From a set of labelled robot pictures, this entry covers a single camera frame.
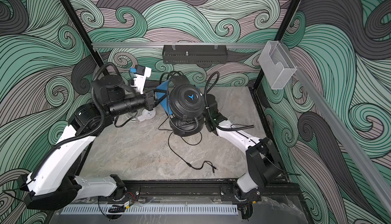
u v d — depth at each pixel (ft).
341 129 1.71
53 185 1.24
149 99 1.51
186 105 1.18
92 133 1.19
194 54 3.10
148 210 2.29
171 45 3.04
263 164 1.40
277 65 2.59
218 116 2.08
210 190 2.47
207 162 2.67
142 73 1.54
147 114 3.17
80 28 2.82
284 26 2.78
